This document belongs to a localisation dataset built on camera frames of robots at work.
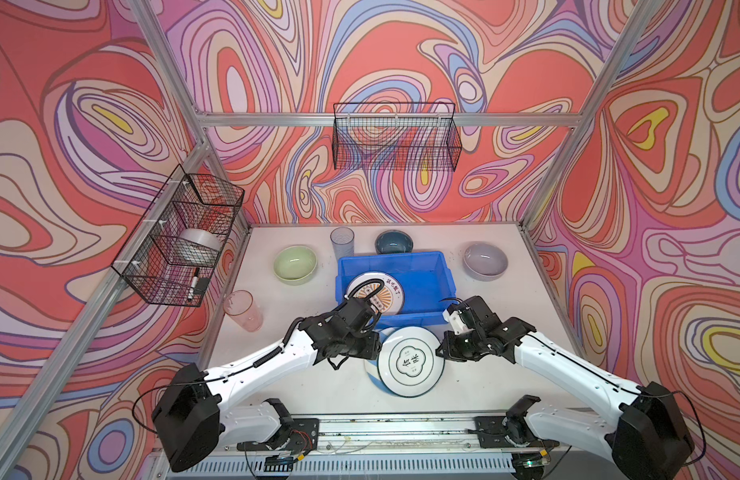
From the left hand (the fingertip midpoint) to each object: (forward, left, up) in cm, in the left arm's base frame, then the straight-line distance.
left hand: (380, 346), depth 78 cm
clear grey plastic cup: (+37, +12, +2) cm, 39 cm away
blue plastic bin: (+24, -17, -8) cm, 31 cm away
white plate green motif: (-3, -8, -7) cm, 11 cm away
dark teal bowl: (+43, -6, -6) cm, 44 cm away
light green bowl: (+34, +30, -9) cm, 46 cm away
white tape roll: (+16, +44, +23) cm, 52 cm away
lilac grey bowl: (+35, -39, -8) cm, 53 cm away
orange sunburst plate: (+20, -4, -7) cm, 21 cm away
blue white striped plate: (-2, +2, -9) cm, 9 cm away
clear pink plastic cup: (+13, +41, 0) cm, 43 cm away
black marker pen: (+10, +46, +16) cm, 49 cm away
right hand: (-2, -16, -4) cm, 17 cm away
